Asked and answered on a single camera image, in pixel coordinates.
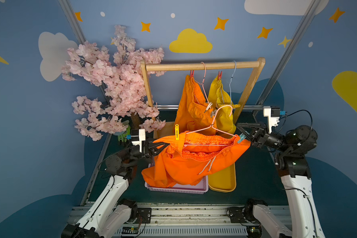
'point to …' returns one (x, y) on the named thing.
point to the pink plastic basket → (201, 188)
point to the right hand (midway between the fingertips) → (240, 126)
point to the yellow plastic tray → (224, 180)
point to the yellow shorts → (220, 101)
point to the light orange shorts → (194, 113)
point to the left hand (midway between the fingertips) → (169, 141)
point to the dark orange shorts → (178, 162)
